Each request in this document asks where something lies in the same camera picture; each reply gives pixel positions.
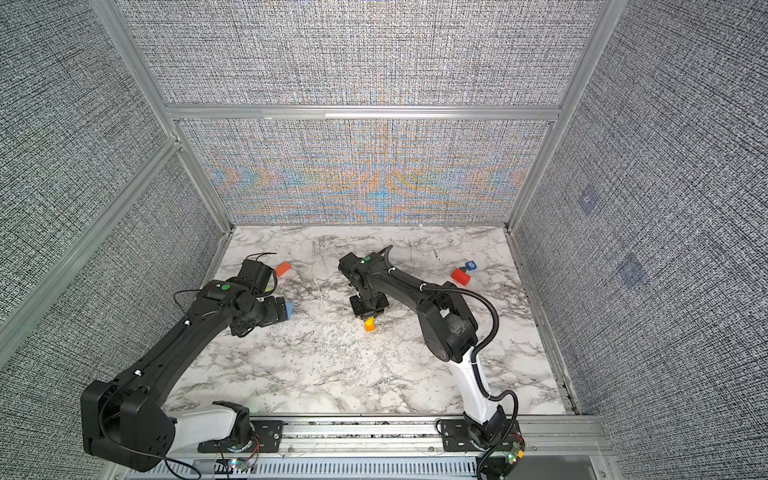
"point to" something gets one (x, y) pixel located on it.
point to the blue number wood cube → (470, 265)
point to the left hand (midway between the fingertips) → (270, 318)
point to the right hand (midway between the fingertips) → (368, 315)
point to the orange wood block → (370, 328)
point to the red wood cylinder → (461, 276)
